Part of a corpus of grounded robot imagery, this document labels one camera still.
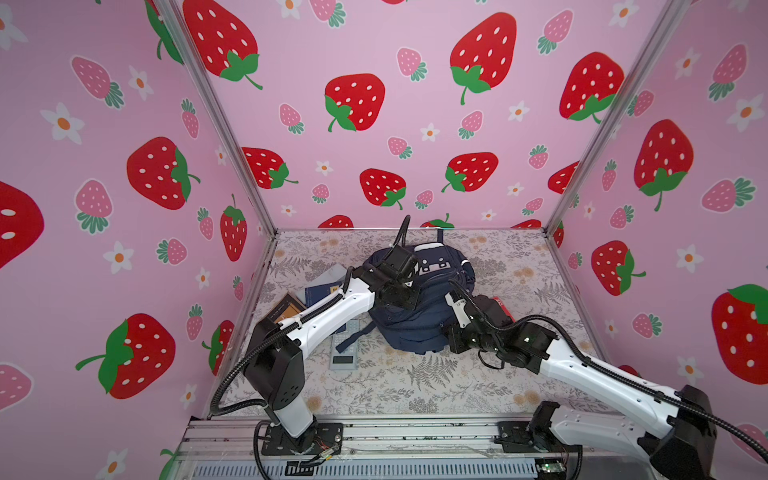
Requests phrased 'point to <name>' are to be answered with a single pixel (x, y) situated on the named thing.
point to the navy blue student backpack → (425, 330)
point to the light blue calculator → (348, 359)
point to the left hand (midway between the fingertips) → (417, 297)
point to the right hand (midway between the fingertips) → (439, 331)
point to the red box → (504, 306)
